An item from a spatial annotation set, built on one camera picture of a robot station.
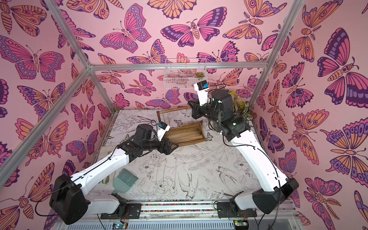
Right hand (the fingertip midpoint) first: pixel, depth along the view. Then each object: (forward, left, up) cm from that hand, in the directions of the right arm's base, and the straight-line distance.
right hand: (191, 99), depth 64 cm
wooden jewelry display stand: (+12, +5, -44) cm, 46 cm away
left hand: (-7, +9, -24) cm, 26 cm away
